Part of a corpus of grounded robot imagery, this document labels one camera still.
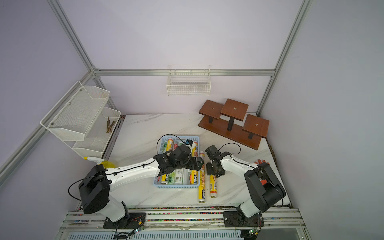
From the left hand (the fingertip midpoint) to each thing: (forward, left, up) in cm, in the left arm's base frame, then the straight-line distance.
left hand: (196, 162), depth 81 cm
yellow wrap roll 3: (+15, +17, -4) cm, 23 cm away
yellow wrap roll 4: (-3, +1, -8) cm, 9 cm away
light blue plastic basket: (+4, +9, +16) cm, 19 cm away
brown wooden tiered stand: (+43, -22, -11) cm, 49 cm away
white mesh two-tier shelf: (+15, +61, +18) cm, 66 cm away
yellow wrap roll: (-11, -3, -9) cm, 15 cm away
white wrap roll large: (-4, +7, -9) cm, 12 cm away
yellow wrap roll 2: (-12, -9, -9) cm, 18 cm away
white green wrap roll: (+15, +22, -8) cm, 28 cm away
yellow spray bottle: (-1, +52, +3) cm, 52 cm away
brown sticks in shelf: (+25, +57, +2) cm, 62 cm away
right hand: (-1, -11, -13) cm, 17 cm away
